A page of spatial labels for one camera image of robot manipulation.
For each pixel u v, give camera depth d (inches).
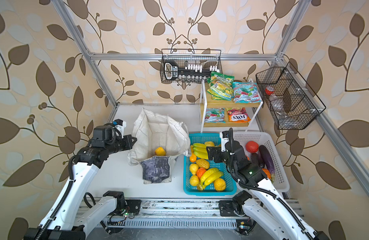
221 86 29.7
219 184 30.1
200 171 31.7
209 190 29.7
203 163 33.3
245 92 29.7
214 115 35.0
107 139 22.4
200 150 35.0
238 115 35.2
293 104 28.6
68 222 15.1
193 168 32.6
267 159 32.9
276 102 27.8
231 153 20.5
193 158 34.2
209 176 30.2
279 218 16.8
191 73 33.3
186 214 29.0
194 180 31.1
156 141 39.0
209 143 35.0
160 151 34.9
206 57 35.8
